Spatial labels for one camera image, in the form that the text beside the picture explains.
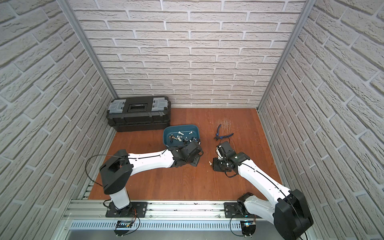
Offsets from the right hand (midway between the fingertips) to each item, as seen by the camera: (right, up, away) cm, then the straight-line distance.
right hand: (216, 166), depth 82 cm
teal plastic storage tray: (-26, +15, +18) cm, 35 cm away
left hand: (-10, +5, +4) cm, 12 cm away
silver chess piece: (-23, +14, +18) cm, 32 cm away
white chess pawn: (-22, +17, +21) cm, 35 cm away
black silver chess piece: (-18, +12, +18) cm, 28 cm away
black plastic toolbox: (-47, +30, +11) cm, 57 cm away
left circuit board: (-48, -26, -10) cm, 55 cm away
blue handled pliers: (+4, +14, +20) cm, 25 cm away
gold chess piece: (-28, +14, +18) cm, 36 cm away
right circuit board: (+15, -27, -12) cm, 32 cm away
